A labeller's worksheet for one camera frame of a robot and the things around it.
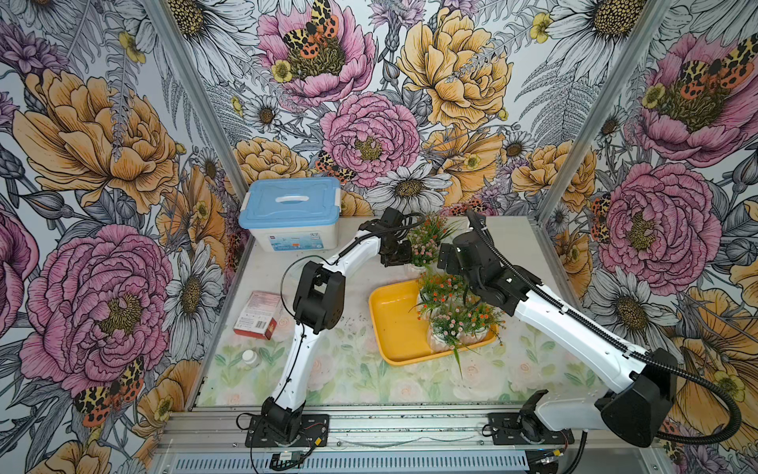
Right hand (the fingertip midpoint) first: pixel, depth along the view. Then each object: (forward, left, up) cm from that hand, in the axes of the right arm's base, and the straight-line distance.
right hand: (458, 255), depth 79 cm
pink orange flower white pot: (-16, +1, -10) cm, 18 cm away
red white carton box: (-6, +58, -19) cm, 61 cm away
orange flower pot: (-6, +5, -8) cm, 11 cm away
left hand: (+10, +12, -18) cm, 24 cm away
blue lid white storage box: (+25, +50, -6) cm, 56 cm away
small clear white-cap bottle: (-18, +57, -19) cm, 62 cm away
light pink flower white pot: (+10, +7, -8) cm, 15 cm away
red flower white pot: (+22, +3, -12) cm, 25 cm away
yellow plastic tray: (-9, +15, -24) cm, 30 cm away
